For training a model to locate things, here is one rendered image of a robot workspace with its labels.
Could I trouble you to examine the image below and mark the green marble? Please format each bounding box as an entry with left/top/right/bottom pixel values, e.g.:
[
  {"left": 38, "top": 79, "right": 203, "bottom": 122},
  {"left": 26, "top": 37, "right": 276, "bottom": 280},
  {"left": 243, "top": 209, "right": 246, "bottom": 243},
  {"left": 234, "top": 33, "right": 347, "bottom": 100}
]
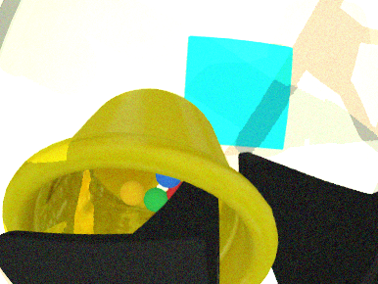
[{"left": 143, "top": 186, "right": 168, "bottom": 213}]

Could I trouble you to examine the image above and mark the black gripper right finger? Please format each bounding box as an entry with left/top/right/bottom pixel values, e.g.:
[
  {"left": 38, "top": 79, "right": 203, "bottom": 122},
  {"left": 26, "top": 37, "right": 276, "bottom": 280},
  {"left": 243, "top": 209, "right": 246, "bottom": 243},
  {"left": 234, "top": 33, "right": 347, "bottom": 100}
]
[{"left": 237, "top": 153, "right": 378, "bottom": 284}]

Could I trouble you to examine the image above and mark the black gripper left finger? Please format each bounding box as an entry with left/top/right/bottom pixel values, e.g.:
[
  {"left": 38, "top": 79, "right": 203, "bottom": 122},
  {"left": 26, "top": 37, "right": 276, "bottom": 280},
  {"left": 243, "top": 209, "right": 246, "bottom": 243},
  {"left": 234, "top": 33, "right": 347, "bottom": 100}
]
[{"left": 0, "top": 181, "right": 220, "bottom": 284}]

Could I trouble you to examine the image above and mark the blue marble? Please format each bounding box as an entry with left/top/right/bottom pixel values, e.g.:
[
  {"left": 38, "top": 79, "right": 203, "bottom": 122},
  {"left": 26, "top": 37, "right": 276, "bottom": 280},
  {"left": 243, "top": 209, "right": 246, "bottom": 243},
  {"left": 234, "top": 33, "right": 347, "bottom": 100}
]
[{"left": 155, "top": 173, "right": 181, "bottom": 189}]

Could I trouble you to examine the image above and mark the yellow ball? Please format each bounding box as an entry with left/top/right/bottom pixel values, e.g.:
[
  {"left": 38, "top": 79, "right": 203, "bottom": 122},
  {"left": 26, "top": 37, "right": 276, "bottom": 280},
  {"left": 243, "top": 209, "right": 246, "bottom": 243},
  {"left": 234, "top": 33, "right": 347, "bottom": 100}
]
[{"left": 119, "top": 180, "right": 146, "bottom": 206}]

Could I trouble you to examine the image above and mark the yellow cup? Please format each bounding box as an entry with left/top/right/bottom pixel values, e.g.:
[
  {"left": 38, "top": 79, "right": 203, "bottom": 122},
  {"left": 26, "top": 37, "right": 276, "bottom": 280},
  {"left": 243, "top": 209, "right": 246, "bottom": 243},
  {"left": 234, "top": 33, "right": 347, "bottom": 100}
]
[{"left": 3, "top": 87, "right": 279, "bottom": 284}]

